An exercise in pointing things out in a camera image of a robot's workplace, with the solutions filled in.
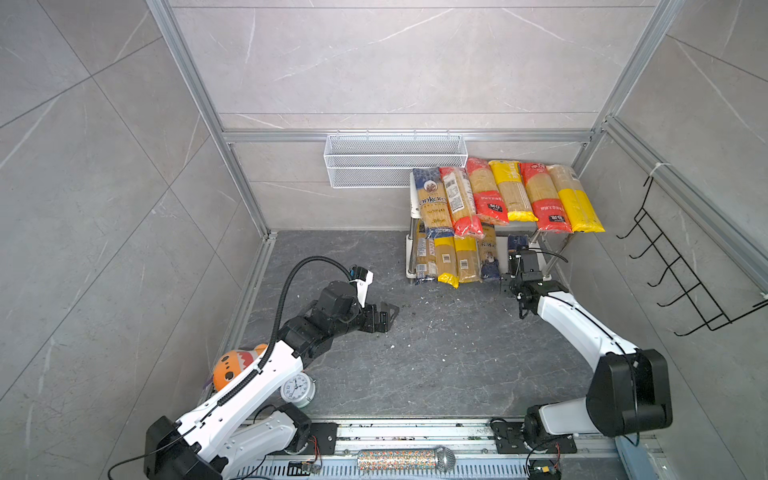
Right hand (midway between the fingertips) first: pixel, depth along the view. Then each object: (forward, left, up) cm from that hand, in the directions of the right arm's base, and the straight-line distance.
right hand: (515, 277), depth 89 cm
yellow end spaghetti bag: (+10, +12, -4) cm, 16 cm away
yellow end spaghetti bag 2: (+10, +19, -4) cm, 22 cm away
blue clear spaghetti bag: (+7, +5, -5) cm, 10 cm away
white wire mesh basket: (+39, +38, +17) cm, 57 cm away
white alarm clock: (-28, +63, -9) cm, 70 cm away
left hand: (-13, +40, +9) cm, 43 cm away
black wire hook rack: (-18, -29, +17) cm, 39 cm away
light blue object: (-45, -20, -12) cm, 51 cm away
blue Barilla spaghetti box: (+13, -4, +1) cm, 14 cm away
